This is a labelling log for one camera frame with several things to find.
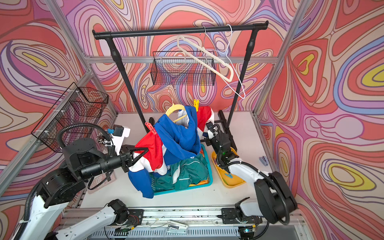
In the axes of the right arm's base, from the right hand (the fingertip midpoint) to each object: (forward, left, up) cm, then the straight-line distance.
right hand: (209, 130), depth 85 cm
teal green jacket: (-24, +15, -4) cm, 29 cm away
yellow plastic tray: (-22, -10, -19) cm, 31 cm away
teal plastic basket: (-21, +2, -10) cm, 23 cm away
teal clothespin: (-20, -11, -19) cm, 29 cm away
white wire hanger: (+36, -18, +5) cm, 40 cm away
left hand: (-25, +26, +21) cm, 41 cm away
